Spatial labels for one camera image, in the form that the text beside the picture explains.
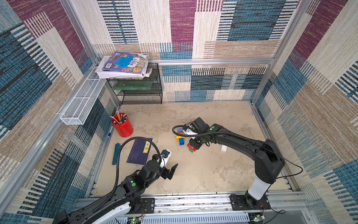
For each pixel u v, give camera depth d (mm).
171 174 697
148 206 732
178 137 964
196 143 764
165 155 659
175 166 726
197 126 687
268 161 457
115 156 893
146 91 1146
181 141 940
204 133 629
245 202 662
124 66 794
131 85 967
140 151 912
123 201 519
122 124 910
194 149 888
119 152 919
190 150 912
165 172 686
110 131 1085
